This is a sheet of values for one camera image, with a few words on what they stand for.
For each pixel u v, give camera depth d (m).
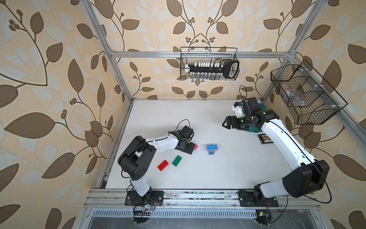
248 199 0.73
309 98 0.72
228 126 0.71
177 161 0.87
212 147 0.87
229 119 0.71
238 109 0.74
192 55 0.91
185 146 0.77
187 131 0.74
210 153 0.91
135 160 0.47
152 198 0.74
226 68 0.84
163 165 0.85
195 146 0.94
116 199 0.76
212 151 0.89
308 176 0.40
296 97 0.70
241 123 0.67
